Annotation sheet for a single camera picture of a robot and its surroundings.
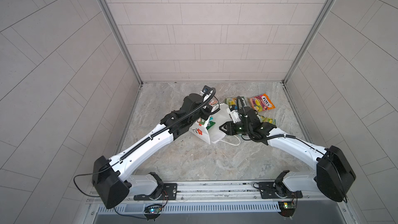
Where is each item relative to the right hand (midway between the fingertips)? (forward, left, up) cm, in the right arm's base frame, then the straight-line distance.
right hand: (220, 129), depth 79 cm
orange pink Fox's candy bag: (+22, -31, -10) cm, 39 cm away
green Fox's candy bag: (+7, +5, -7) cm, 11 cm away
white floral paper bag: (+1, +2, -6) cm, 6 cm away
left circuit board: (-31, +32, -9) cm, 46 cm away
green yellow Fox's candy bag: (+25, -11, -9) cm, 29 cm away
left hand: (+7, +4, +15) cm, 17 cm away
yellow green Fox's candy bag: (+10, -28, -10) cm, 31 cm away
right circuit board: (-33, -26, -14) cm, 45 cm away
